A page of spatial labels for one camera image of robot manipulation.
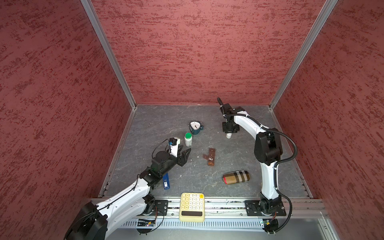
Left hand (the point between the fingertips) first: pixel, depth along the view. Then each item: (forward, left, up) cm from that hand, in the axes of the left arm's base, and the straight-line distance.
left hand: (187, 150), depth 80 cm
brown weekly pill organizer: (+2, -14, -13) cm, 20 cm away
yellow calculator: (-25, -3, -11) cm, 28 cm away
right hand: (+17, -27, -7) cm, 33 cm away
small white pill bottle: (+17, -27, -11) cm, 34 cm away
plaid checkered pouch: (-10, -29, -10) cm, 32 cm away
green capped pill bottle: (+11, 0, -6) cm, 12 cm away
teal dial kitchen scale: (+23, -4, -10) cm, 26 cm away
